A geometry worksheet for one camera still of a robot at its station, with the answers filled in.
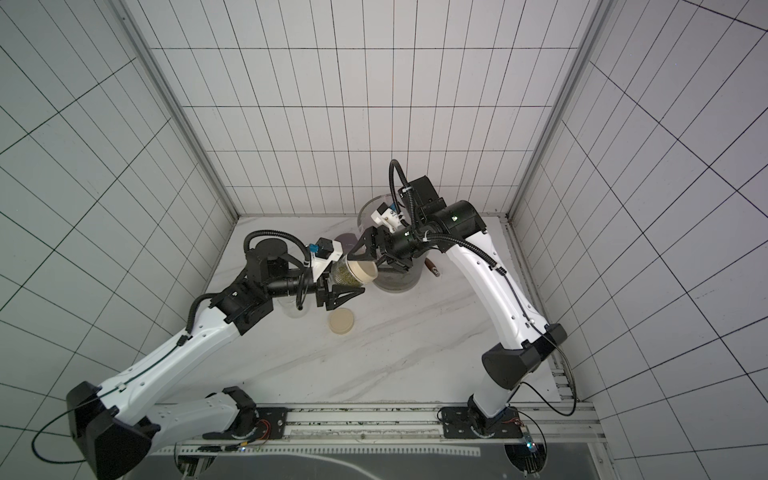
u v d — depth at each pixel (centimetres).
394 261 57
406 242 54
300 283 57
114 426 37
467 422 66
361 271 59
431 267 96
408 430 73
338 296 58
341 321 90
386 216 62
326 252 54
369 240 56
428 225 47
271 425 73
